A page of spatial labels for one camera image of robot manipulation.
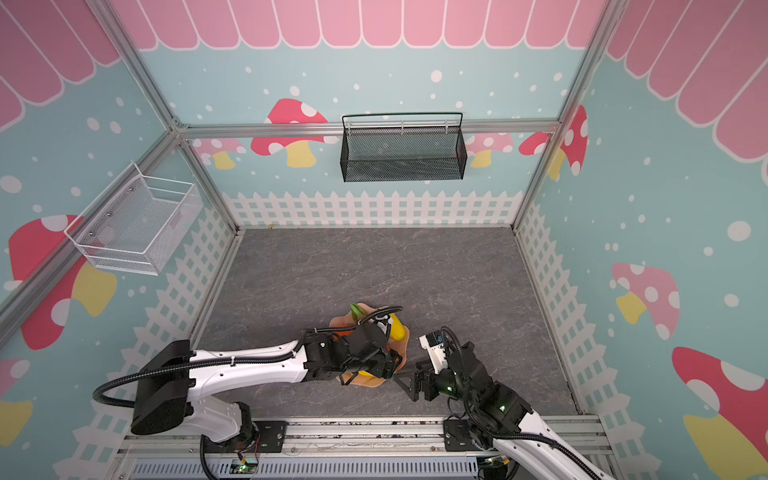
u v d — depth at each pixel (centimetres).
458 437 74
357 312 89
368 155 95
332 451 73
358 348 58
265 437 74
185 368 42
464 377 56
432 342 68
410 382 66
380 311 58
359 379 69
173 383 41
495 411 56
